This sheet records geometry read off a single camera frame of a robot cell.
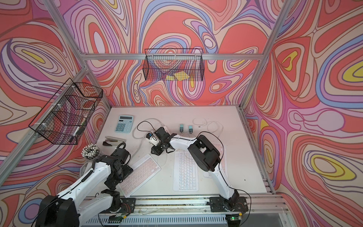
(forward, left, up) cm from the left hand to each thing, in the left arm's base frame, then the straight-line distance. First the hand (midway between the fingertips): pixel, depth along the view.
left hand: (127, 178), depth 81 cm
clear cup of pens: (+8, +16, +17) cm, 25 cm away
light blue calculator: (+39, +12, +3) cm, 41 cm away
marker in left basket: (+15, +23, +25) cm, 38 cm away
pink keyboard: (+4, -8, 0) cm, 9 cm away
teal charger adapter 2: (+34, -38, +2) cm, 51 cm away
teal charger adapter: (+37, -32, +1) cm, 48 cm away
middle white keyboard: (+3, -34, -1) cm, 35 cm away
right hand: (+17, -14, -2) cm, 22 cm away
